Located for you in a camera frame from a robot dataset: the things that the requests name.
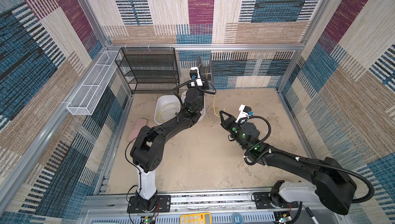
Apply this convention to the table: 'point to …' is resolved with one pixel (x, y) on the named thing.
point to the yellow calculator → (196, 218)
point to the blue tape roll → (237, 218)
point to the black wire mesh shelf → (149, 70)
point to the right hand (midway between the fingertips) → (218, 113)
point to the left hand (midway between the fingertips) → (199, 67)
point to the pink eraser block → (140, 123)
